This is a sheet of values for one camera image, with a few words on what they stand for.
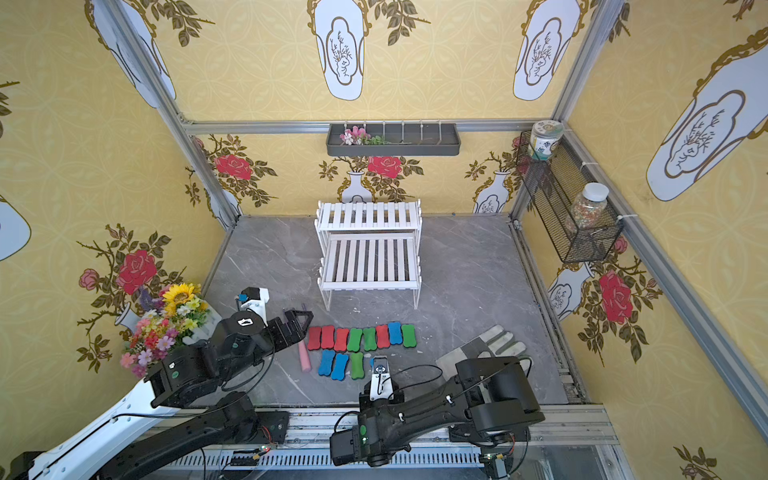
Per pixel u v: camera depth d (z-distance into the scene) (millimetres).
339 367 831
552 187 1005
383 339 875
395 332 889
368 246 967
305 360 835
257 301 624
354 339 880
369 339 878
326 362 839
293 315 614
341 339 871
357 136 878
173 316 773
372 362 848
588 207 650
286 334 605
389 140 894
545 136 850
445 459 702
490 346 869
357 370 816
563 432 742
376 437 500
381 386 627
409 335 881
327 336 880
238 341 487
